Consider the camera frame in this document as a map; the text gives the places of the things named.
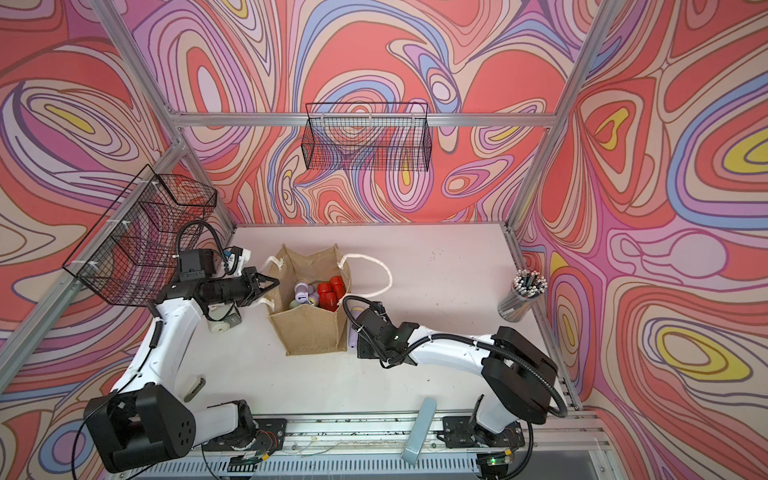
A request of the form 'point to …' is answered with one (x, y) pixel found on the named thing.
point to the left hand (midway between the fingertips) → (280, 282)
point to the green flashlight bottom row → (293, 303)
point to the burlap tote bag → (293, 331)
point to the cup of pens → (526, 288)
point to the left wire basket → (127, 256)
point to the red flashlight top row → (338, 286)
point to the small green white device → (224, 325)
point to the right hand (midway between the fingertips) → (366, 354)
